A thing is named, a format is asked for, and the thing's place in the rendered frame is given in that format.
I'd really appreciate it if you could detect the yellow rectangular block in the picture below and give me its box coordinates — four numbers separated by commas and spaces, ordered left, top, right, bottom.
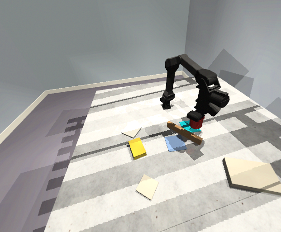
129, 137, 147, 160

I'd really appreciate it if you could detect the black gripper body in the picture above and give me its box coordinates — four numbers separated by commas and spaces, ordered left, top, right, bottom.
186, 98, 210, 122

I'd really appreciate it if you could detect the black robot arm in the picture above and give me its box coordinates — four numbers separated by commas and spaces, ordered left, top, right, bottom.
160, 54, 230, 117

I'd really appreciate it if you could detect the cream flat square block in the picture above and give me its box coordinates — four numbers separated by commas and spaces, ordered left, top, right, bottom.
136, 174, 159, 200

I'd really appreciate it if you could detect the brown wooden bar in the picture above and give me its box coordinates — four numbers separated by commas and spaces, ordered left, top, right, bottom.
167, 121, 203, 145

